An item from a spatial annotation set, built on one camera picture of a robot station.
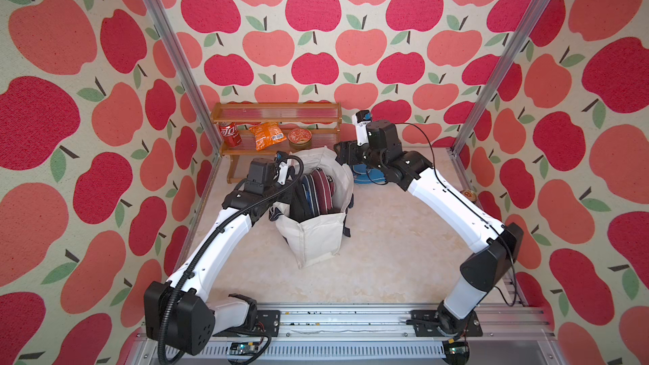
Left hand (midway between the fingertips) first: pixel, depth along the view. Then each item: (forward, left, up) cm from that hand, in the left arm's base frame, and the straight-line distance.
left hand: (295, 187), depth 80 cm
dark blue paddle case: (0, -4, -5) cm, 6 cm away
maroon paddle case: (+2, -10, -4) cm, 11 cm away
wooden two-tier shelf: (+42, -9, -6) cm, 43 cm away
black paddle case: (-4, -1, -6) cm, 7 cm away
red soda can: (+25, +27, 0) cm, 37 cm away
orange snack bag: (+29, +14, -3) cm, 32 cm away
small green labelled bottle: (+4, -63, -10) cm, 64 cm away
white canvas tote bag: (-15, -8, -7) cm, 18 cm away
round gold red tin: (+26, 0, -3) cm, 26 cm away
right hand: (+7, -16, +11) cm, 21 cm away
